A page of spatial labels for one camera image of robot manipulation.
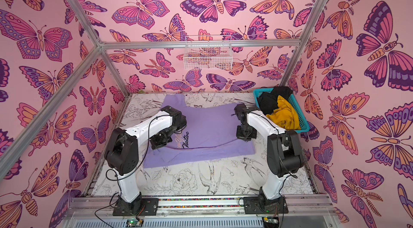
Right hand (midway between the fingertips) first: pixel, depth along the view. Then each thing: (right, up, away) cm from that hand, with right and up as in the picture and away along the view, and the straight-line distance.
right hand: (242, 139), depth 89 cm
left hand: (-44, -3, -6) cm, 44 cm away
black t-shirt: (+19, +21, +14) cm, 31 cm away
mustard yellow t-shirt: (+26, +12, +5) cm, 29 cm away
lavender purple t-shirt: (-25, +1, +11) cm, 27 cm away
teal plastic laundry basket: (+35, +10, +5) cm, 37 cm away
